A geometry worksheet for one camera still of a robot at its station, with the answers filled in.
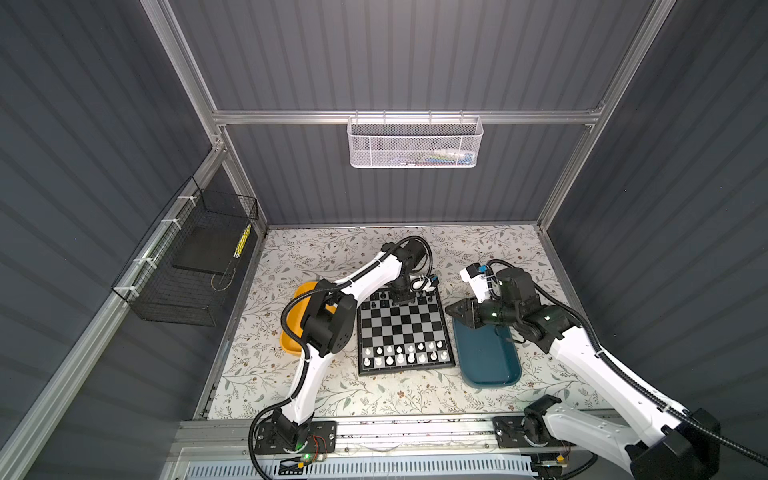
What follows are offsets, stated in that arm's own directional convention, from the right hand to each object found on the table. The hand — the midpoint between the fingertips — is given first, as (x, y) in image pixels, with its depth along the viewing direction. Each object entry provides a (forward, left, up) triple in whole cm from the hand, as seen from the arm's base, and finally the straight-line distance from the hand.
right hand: (452, 311), depth 75 cm
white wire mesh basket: (+78, +6, +2) cm, 78 cm away
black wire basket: (+5, +67, +11) cm, 68 cm away
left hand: (+14, +13, -14) cm, 24 cm away
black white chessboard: (+1, +14, -17) cm, 22 cm away
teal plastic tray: (-5, -12, -18) cm, 22 cm away
